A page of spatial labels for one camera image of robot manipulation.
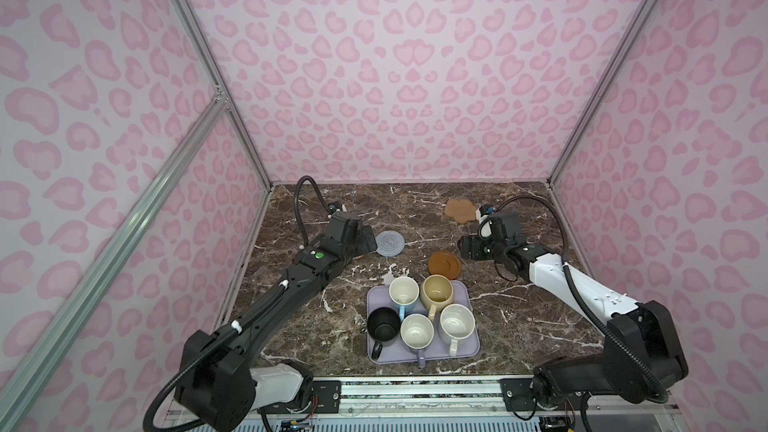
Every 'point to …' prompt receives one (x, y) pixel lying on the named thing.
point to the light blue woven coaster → (389, 243)
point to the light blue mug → (404, 292)
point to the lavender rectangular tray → (395, 350)
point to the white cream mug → (456, 322)
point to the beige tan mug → (436, 292)
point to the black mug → (383, 324)
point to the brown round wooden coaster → (445, 263)
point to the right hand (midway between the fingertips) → (472, 239)
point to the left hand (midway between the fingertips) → (361, 231)
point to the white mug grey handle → (417, 333)
